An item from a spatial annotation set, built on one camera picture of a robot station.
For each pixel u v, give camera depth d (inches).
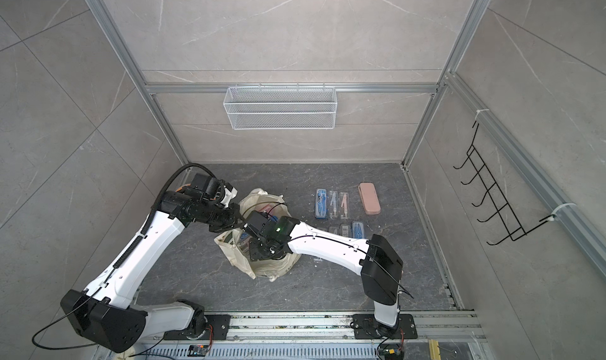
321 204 40.7
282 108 39.7
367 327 29.0
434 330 29.3
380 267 16.8
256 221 23.0
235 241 26.4
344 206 40.5
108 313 14.5
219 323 29.4
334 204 40.8
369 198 41.2
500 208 25.0
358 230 37.5
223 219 25.2
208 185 23.2
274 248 21.0
